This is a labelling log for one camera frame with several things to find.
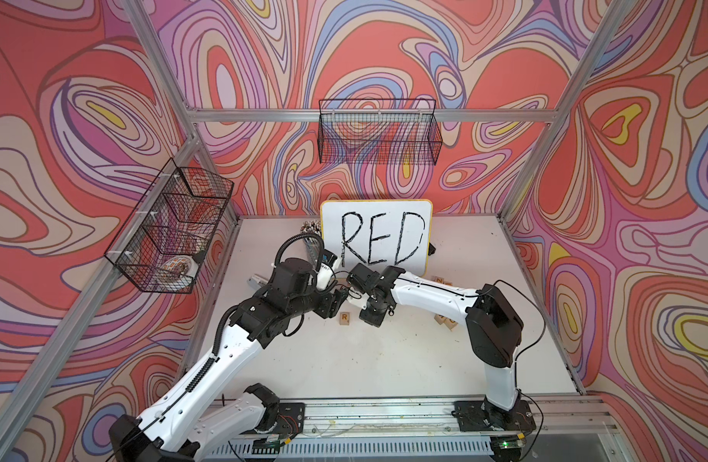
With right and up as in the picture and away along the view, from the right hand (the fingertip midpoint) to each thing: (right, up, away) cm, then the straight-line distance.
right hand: (376, 319), depth 87 cm
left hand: (-10, +12, -15) cm, 22 cm away
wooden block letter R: (-10, 0, +1) cm, 10 cm away
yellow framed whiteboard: (+2, +27, +1) cm, 27 cm away
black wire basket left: (-57, +22, -14) cm, 63 cm away
